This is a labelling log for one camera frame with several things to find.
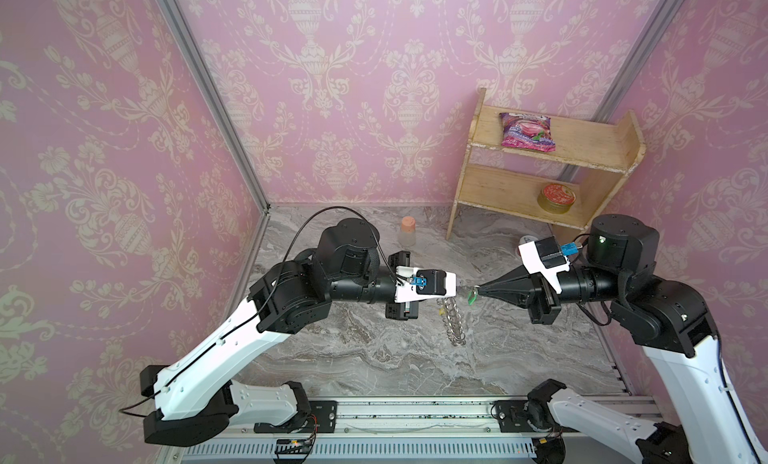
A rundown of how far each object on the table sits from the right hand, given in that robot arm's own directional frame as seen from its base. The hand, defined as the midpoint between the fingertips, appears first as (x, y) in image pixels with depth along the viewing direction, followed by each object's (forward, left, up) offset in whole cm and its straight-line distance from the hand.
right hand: (482, 287), depth 48 cm
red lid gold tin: (+40, -36, -20) cm, 58 cm away
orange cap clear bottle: (+43, +8, -39) cm, 58 cm away
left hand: (+1, +6, 0) cm, 6 cm away
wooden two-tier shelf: (+65, -45, -28) cm, 84 cm away
